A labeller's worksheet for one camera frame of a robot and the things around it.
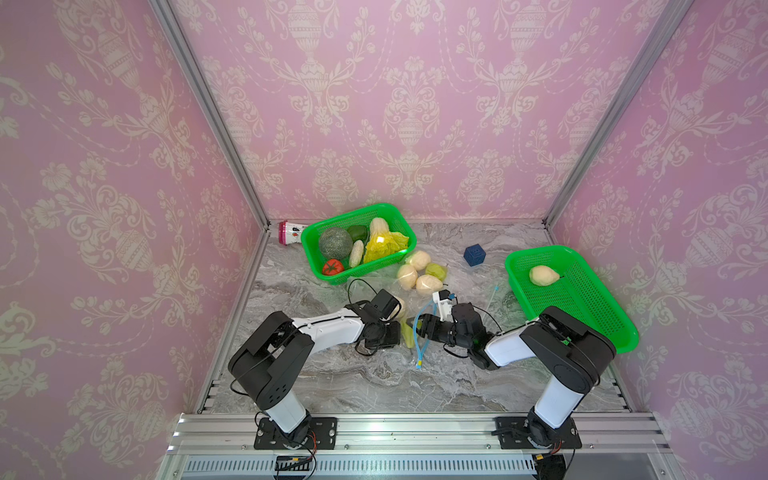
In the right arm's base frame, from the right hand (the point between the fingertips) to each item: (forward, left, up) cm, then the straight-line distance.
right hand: (404, 336), depth 86 cm
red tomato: (+25, +22, +2) cm, 33 cm away
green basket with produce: (+47, +6, +3) cm, 47 cm away
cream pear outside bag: (+27, -8, +1) cm, 28 cm away
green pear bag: (+22, -13, 0) cm, 26 cm away
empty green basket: (+15, -59, -5) cm, 61 cm away
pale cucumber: (+32, +15, 0) cm, 35 cm away
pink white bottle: (+41, +39, +3) cm, 57 cm away
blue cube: (+29, -27, -1) cm, 40 cm away
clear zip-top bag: (+2, +1, +14) cm, 14 cm away
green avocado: (+42, +14, 0) cm, 44 cm away
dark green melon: (+31, +21, +7) cm, 38 cm away
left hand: (0, +1, -4) cm, 4 cm away
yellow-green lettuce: (+31, +4, +6) cm, 31 cm away
